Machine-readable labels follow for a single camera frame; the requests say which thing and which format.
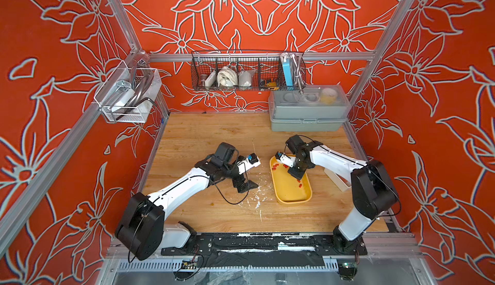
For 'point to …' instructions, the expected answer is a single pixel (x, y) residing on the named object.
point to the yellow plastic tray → (288, 188)
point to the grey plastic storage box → (309, 108)
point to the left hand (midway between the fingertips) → (253, 173)
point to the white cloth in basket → (226, 77)
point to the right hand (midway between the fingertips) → (291, 171)
